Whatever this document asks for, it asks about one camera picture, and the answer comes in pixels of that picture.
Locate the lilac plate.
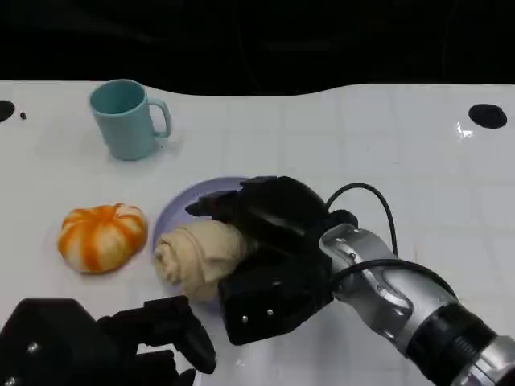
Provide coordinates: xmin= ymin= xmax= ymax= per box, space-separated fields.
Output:
xmin=151 ymin=175 xmax=258 ymax=321

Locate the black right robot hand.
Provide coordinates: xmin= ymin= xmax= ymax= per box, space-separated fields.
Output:
xmin=184 ymin=175 xmax=360 ymax=278

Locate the pale green mug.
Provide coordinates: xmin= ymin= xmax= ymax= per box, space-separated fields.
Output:
xmin=89 ymin=79 xmax=173 ymax=162

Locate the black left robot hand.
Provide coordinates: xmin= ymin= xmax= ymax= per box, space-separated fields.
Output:
xmin=96 ymin=295 xmax=217 ymax=386

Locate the black looping arm cable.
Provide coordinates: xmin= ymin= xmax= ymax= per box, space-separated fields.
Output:
xmin=332 ymin=257 xmax=458 ymax=297
xmin=324 ymin=183 xmax=399 ymax=258

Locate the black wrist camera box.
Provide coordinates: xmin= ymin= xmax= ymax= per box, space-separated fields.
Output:
xmin=0 ymin=297 xmax=106 ymax=386
xmin=217 ymin=253 xmax=336 ymax=347

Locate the beige towel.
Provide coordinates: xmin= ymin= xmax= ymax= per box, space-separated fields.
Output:
xmin=154 ymin=220 xmax=258 ymax=304

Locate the orange and white bread roll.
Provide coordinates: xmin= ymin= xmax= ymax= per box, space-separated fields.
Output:
xmin=56 ymin=203 xmax=149 ymax=275

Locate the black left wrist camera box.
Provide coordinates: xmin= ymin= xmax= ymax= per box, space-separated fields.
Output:
xmin=0 ymin=297 xmax=106 ymax=386

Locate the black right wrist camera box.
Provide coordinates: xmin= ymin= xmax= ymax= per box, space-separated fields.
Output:
xmin=217 ymin=253 xmax=336 ymax=347

